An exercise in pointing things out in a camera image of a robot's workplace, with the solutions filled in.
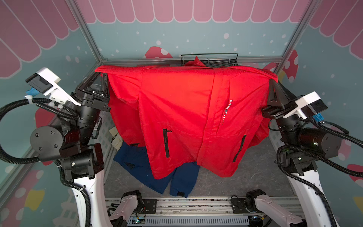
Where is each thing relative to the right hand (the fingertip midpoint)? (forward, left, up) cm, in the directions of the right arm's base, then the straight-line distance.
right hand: (272, 79), depth 40 cm
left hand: (0, +44, +3) cm, 44 cm away
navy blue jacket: (+4, +59, -60) cm, 84 cm away
